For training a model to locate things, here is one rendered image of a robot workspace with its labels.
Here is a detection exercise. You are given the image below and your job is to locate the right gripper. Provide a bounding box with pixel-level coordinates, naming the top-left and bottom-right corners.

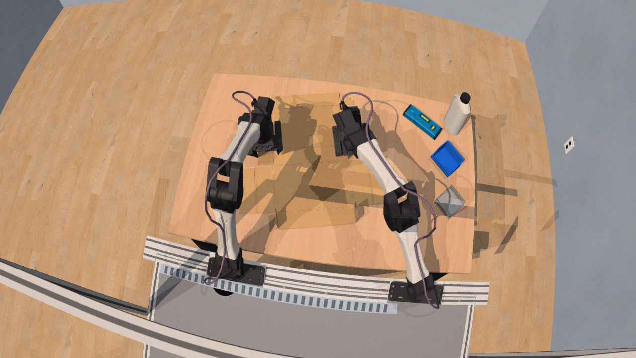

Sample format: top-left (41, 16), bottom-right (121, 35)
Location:
top-left (332, 123), bottom-right (366, 157)

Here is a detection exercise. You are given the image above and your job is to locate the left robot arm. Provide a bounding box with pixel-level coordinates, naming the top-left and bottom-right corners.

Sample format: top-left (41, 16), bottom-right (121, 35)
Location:
top-left (206, 96), bottom-right (275, 286)

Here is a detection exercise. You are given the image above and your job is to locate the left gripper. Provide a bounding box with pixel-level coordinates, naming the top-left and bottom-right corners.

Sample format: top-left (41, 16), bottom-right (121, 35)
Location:
top-left (248, 121), bottom-right (283, 158)

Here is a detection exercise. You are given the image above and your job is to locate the blue plastic bin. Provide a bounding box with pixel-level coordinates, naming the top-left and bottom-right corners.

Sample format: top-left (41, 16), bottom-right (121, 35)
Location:
top-left (431, 140), bottom-right (464, 177)

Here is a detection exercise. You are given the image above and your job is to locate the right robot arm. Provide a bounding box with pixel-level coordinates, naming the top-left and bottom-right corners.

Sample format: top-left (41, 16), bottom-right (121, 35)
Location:
top-left (333, 103), bottom-right (444, 304)

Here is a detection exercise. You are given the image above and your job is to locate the blue spirit level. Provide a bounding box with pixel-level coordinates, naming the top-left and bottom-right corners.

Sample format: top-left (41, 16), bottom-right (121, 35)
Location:
top-left (403, 105), bottom-right (442, 140)

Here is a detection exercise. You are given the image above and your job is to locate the white plastic bottle with black cap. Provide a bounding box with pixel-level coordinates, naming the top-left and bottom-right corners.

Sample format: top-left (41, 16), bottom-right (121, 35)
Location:
top-left (444, 92), bottom-right (471, 135)

